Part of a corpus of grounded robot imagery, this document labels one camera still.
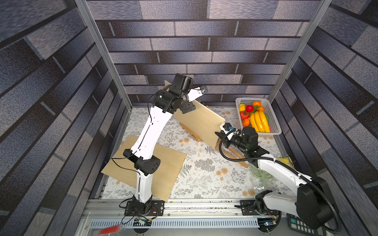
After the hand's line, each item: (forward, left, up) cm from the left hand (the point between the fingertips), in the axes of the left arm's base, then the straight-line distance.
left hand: (186, 92), depth 71 cm
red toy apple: (+19, -46, -30) cm, 58 cm away
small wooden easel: (-3, -5, -35) cm, 36 cm away
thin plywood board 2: (-36, +23, -7) cm, 44 cm away
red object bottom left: (-54, +36, -42) cm, 77 cm away
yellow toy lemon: (+23, -41, -33) cm, 57 cm away
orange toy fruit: (+26, -54, -31) cm, 67 cm away
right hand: (-9, -17, -20) cm, 28 cm away
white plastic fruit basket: (+17, -61, -32) cm, 71 cm away
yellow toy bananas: (+6, -50, -31) cm, 59 cm away
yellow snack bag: (-20, -60, -35) cm, 72 cm away
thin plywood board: (-5, -9, -18) cm, 20 cm away
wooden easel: (-13, -30, -40) cm, 52 cm away
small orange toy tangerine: (+9, -42, -35) cm, 55 cm away
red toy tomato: (+15, -42, -34) cm, 56 cm away
